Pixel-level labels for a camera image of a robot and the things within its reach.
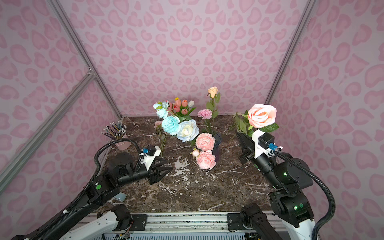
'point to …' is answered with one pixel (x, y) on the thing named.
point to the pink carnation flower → (205, 113)
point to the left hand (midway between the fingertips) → (170, 165)
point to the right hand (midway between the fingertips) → (235, 132)
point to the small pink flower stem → (158, 125)
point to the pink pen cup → (122, 146)
